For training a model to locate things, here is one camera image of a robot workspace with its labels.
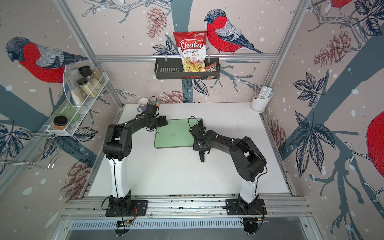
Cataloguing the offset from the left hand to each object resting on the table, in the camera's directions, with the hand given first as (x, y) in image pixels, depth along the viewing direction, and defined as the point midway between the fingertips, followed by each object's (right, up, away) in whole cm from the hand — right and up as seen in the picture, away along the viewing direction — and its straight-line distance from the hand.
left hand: (165, 120), depth 107 cm
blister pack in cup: (+73, +20, 0) cm, 76 cm away
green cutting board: (+8, -10, -4) cm, 13 cm away
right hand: (+24, -16, -12) cm, 31 cm away
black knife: (+26, -22, -17) cm, 38 cm away
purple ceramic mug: (-19, +14, +7) cm, 25 cm away
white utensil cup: (+71, +11, +4) cm, 72 cm away
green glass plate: (-39, +6, -37) cm, 54 cm away
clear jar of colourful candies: (-11, +16, +8) cm, 21 cm away
